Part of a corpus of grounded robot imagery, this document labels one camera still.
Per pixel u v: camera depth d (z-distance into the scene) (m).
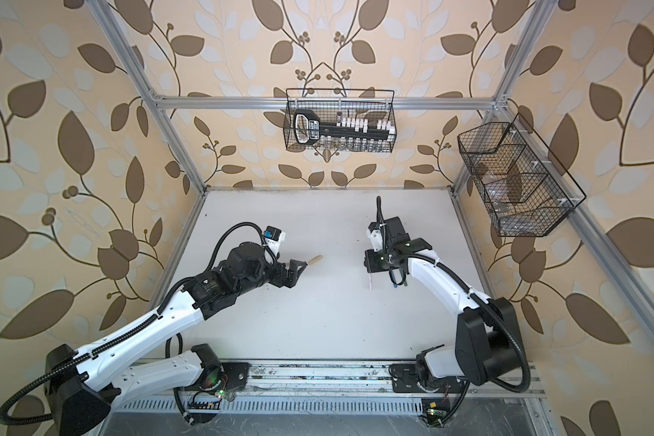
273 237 0.65
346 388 0.74
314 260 0.98
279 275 0.66
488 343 0.42
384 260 0.73
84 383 0.39
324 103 0.91
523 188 0.74
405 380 0.73
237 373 0.75
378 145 0.88
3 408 0.37
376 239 0.79
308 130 0.84
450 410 0.70
